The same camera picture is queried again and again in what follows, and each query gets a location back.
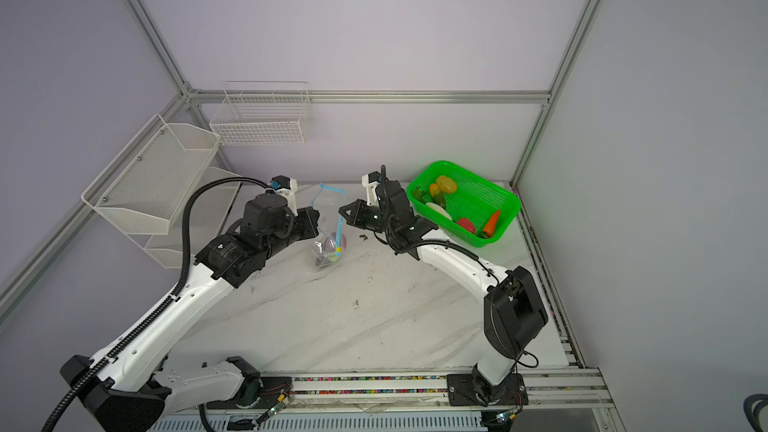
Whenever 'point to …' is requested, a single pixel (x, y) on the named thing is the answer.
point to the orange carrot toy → (491, 224)
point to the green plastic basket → (463, 203)
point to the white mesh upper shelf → (154, 179)
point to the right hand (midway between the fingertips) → (335, 211)
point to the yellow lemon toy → (446, 184)
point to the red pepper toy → (465, 222)
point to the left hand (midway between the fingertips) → (317, 215)
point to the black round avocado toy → (322, 261)
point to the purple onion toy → (330, 242)
